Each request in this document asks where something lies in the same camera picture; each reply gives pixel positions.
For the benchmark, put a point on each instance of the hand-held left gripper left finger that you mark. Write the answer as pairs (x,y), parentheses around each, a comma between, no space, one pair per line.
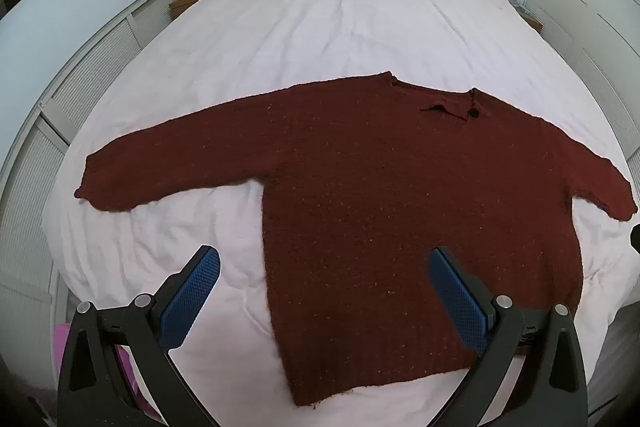
(192,292)

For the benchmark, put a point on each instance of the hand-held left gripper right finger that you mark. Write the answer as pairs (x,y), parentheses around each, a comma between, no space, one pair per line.
(457,302)

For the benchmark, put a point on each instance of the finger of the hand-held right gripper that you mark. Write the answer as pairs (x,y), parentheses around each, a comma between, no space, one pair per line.
(635,238)

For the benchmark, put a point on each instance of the dark red knit sweater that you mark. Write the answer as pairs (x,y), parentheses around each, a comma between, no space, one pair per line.
(375,187)

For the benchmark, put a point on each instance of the white louvered wardrobe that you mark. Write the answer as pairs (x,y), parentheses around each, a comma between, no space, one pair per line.
(30,207)

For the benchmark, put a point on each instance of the wooden nightstand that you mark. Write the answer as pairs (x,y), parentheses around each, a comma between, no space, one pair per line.
(532,24)
(187,2)

